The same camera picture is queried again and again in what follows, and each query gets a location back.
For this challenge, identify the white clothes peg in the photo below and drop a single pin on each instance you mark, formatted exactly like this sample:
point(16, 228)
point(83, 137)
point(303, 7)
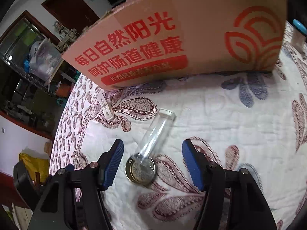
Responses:
point(106, 107)

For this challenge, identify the clear storage bin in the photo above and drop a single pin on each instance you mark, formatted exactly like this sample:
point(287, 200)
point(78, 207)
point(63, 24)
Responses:
point(44, 59)

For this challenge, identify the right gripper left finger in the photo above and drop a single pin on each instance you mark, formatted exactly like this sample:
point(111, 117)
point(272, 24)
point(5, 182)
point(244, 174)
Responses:
point(73, 198)

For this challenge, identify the printed cardboard box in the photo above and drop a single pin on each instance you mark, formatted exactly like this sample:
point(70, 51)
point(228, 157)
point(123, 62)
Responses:
point(146, 40)

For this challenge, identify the blue lid toothpick jar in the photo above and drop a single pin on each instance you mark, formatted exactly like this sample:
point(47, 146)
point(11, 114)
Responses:
point(298, 35)

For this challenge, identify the metal sink strainer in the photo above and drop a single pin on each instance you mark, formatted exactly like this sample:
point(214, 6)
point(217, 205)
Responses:
point(141, 172)

